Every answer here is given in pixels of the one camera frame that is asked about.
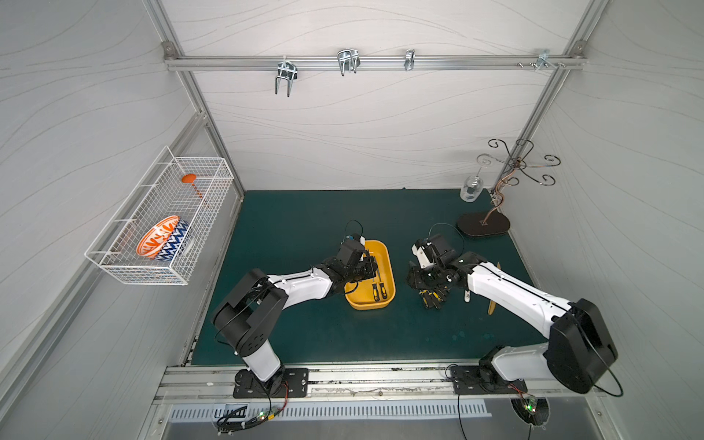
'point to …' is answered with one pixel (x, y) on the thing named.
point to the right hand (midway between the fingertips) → (412, 278)
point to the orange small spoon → (190, 178)
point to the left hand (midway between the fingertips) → (380, 267)
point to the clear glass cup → (471, 188)
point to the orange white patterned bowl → (150, 243)
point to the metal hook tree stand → (492, 222)
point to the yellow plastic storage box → (379, 291)
